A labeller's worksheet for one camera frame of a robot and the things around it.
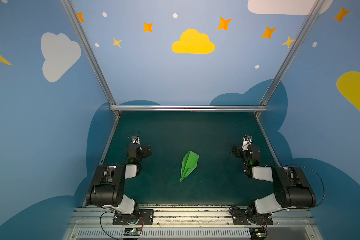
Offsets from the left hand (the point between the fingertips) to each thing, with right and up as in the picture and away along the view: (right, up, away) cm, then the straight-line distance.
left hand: (142, 145), depth 95 cm
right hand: (+65, +2, -1) cm, 65 cm away
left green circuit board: (+2, -39, -23) cm, 46 cm away
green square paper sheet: (+30, -11, -4) cm, 32 cm away
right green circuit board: (+63, -40, -23) cm, 78 cm away
